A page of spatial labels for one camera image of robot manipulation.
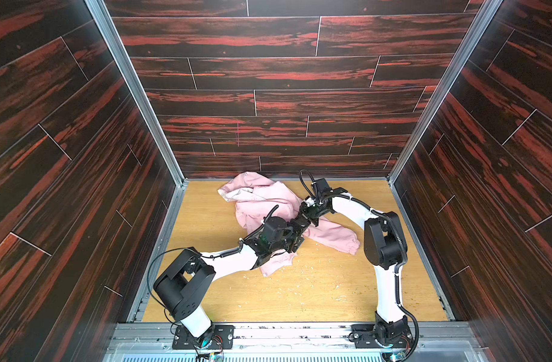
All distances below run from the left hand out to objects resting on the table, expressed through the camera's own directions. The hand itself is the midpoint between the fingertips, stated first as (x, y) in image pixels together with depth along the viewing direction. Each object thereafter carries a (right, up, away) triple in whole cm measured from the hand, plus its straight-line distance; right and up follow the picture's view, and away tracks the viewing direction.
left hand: (311, 230), depth 82 cm
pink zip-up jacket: (-22, +13, +20) cm, 32 cm away
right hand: (-5, +2, +14) cm, 15 cm away
